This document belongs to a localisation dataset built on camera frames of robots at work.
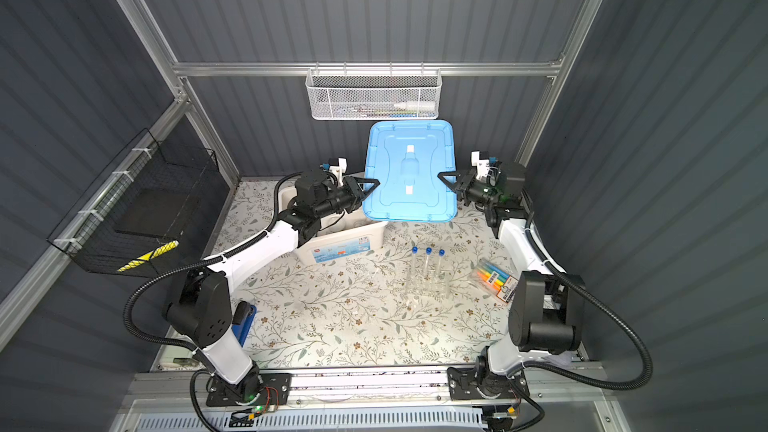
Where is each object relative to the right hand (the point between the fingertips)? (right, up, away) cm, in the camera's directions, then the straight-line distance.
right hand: (441, 180), depth 79 cm
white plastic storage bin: (-25, -15, +5) cm, 29 cm away
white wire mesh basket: (-21, +40, +45) cm, 64 cm away
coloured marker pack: (+19, -30, +12) cm, 37 cm away
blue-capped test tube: (-3, -19, +3) cm, 20 cm away
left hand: (-16, -1, 0) cm, 16 cm away
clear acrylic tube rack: (-4, -31, +12) cm, 34 cm away
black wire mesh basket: (-77, -10, -6) cm, 77 cm away
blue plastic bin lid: (-9, +7, +4) cm, 12 cm away
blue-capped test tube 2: (0, -20, +2) cm, 20 cm away
